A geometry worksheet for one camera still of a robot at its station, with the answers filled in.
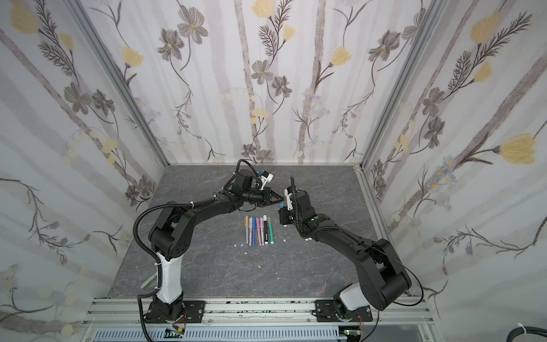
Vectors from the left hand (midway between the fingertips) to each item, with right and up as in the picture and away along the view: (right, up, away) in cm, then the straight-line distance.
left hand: (280, 194), depth 87 cm
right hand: (-2, -5, -1) cm, 5 cm away
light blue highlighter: (+1, -4, +1) cm, 5 cm away
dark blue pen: (-12, -16, +8) cm, 22 cm away
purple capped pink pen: (-10, -15, +9) cm, 20 cm away
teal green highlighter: (-4, -17, +8) cm, 19 cm away
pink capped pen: (-8, -17, +8) cm, 20 cm away
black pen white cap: (-6, -16, +8) cm, 19 cm away
